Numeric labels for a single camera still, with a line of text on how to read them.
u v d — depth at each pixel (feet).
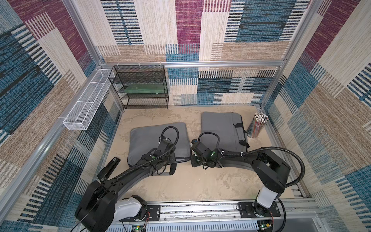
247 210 2.39
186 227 2.30
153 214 2.40
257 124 2.99
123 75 3.35
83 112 3.08
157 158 1.89
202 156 2.25
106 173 2.78
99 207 1.32
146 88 3.07
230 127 3.41
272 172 1.52
